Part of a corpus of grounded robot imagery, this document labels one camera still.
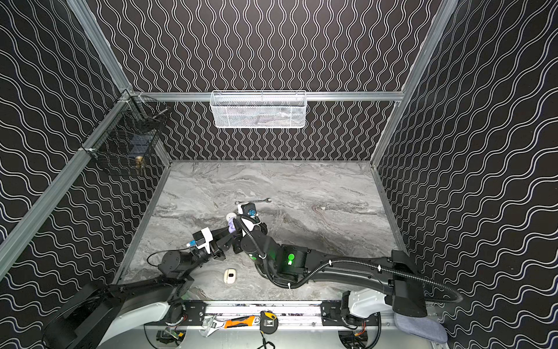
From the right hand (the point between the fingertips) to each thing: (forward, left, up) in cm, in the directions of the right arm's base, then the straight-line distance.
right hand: (236, 221), depth 67 cm
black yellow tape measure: (-23, -10, -24) cm, 35 cm away
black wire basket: (+40, +53, +3) cm, 67 cm away
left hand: (-2, -1, -2) cm, 3 cm away
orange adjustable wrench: (-24, +9, -26) cm, 36 cm away
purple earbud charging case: (-1, +2, -1) cm, 2 cm away
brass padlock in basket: (+25, +41, +3) cm, 48 cm away
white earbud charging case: (+17, +10, -25) cm, 32 cm away
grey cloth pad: (-23, -60, -27) cm, 70 cm away
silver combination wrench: (+27, -6, -26) cm, 38 cm away
